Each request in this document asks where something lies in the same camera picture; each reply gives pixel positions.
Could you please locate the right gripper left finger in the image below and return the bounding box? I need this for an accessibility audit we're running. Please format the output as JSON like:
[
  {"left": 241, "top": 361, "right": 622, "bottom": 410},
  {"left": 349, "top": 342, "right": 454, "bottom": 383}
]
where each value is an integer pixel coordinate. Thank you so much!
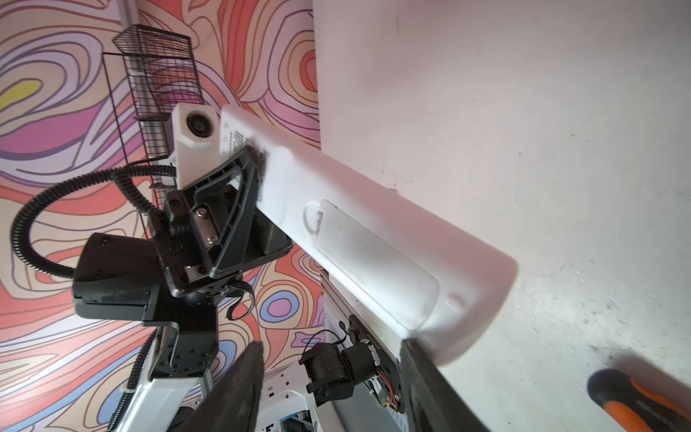
[{"left": 177, "top": 341, "right": 265, "bottom": 432}]

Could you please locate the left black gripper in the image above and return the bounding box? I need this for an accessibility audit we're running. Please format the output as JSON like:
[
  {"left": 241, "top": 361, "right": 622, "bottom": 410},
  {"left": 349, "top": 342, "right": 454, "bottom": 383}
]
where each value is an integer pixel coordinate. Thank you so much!
[{"left": 149, "top": 146, "right": 293, "bottom": 297}]

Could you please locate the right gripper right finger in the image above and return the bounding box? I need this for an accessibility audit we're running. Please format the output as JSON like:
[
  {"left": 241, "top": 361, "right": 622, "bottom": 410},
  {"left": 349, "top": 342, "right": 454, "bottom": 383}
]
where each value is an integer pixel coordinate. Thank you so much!
[{"left": 399, "top": 338, "right": 489, "bottom": 432}]

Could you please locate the white remote control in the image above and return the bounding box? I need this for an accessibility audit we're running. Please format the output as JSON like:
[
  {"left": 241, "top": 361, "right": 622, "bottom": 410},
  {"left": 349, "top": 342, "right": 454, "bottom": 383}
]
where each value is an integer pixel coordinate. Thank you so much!
[{"left": 220, "top": 105, "right": 518, "bottom": 365}]

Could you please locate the orange black screwdriver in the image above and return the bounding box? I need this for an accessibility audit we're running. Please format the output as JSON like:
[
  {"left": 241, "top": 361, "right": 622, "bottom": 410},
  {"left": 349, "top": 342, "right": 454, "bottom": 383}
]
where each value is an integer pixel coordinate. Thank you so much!
[{"left": 587, "top": 369, "right": 690, "bottom": 431}]

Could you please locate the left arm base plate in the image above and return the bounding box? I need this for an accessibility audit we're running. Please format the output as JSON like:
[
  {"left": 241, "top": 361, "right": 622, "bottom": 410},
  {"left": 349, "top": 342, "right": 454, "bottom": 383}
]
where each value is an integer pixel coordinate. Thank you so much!
[{"left": 257, "top": 271, "right": 408, "bottom": 431}]

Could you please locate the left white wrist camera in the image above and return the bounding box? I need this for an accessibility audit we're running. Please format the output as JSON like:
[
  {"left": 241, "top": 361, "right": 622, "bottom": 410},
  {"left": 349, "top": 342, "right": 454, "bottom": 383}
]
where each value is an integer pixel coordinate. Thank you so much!
[{"left": 171, "top": 103, "right": 221, "bottom": 189}]

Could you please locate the black wire basket back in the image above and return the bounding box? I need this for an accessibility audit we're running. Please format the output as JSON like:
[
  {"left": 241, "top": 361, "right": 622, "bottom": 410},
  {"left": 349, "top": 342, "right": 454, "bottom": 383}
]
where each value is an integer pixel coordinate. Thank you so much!
[{"left": 113, "top": 24, "right": 204, "bottom": 165}]

